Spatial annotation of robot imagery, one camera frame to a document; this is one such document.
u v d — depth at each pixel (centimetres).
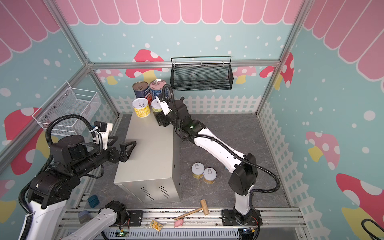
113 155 50
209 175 83
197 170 85
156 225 72
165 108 62
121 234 72
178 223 71
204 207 76
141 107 68
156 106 69
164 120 65
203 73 94
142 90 69
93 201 78
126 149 52
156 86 70
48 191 35
